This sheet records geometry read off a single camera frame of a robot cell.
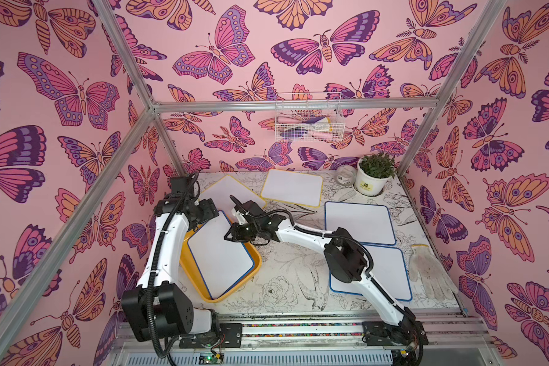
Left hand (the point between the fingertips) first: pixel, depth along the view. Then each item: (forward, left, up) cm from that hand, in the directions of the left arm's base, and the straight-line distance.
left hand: (208, 212), depth 83 cm
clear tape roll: (+34, -59, -16) cm, 70 cm away
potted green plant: (+24, -67, -4) cm, 71 cm away
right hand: (-4, -5, -10) cm, 11 cm away
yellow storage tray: (-12, +10, -19) cm, 24 cm away
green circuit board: (-42, -5, -21) cm, 47 cm away
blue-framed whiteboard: (+8, -66, -20) cm, 69 cm away
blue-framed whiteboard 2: (-13, -69, -21) cm, 73 cm away
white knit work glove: (-17, -84, -19) cm, 88 cm away
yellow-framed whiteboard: (+30, +2, -21) cm, 37 cm away
